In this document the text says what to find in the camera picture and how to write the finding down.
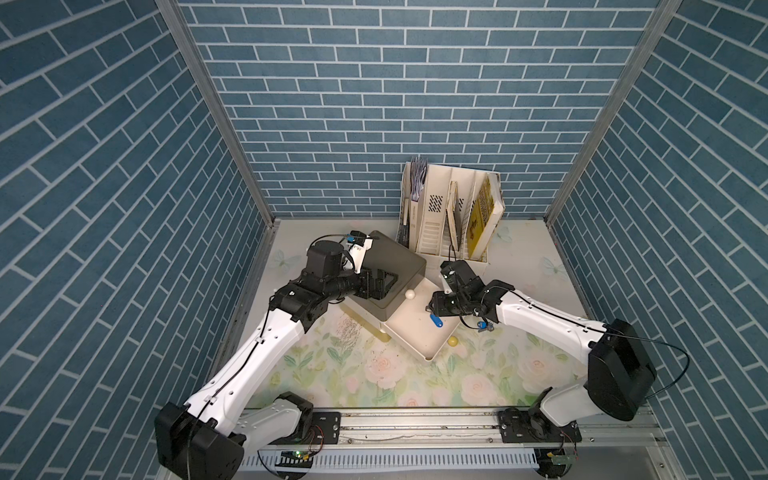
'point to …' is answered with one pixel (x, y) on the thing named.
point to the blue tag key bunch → (436, 320)
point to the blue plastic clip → (484, 326)
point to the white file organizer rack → (448, 214)
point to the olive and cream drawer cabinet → (396, 273)
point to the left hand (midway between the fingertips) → (391, 275)
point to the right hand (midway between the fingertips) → (435, 305)
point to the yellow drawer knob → (452, 341)
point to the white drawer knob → (410, 294)
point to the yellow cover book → (486, 214)
